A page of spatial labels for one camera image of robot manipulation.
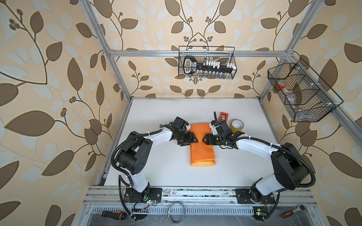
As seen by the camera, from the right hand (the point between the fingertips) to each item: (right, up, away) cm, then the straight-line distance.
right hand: (206, 141), depth 89 cm
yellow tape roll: (+21, +6, +10) cm, 24 cm away
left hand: (-7, 0, -1) cm, 7 cm away
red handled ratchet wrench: (+45, -30, -19) cm, 57 cm away
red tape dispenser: (+17, +16, +13) cm, 26 cm away
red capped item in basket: (+47, +36, 0) cm, 59 cm away
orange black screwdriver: (-47, -31, -22) cm, 61 cm away
